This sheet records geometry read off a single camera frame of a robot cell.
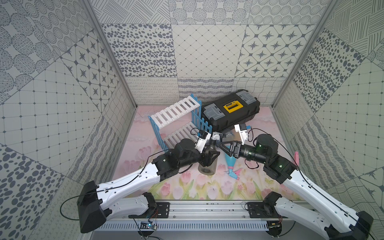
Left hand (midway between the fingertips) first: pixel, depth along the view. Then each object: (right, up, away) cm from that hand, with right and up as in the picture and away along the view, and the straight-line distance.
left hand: (215, 145), depth 68 cm
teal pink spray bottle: (+12, -14, +20) cm, 27 cm away
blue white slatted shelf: (-7, +11, +22) cm, 26 cm away
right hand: (+2, 0, -2) cm, 2 cm away
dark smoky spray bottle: (-2, 0, -1) cm, 2 cm away
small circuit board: (-34, -39, +3) cm, 52 cm away
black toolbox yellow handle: (+19, +19, +28) cm, 39 cm away
